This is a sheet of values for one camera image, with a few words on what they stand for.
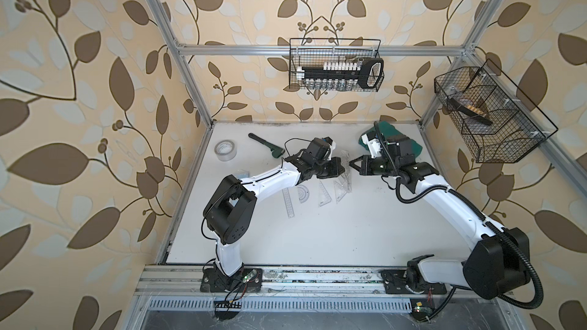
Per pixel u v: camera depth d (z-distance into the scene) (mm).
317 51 911
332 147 820
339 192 954
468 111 746
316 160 698
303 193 959
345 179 864
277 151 1083
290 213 899
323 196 946
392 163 600
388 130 1127
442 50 912
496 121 737
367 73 844
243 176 527
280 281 756
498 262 402
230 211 476
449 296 700
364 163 702
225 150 1087
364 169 706
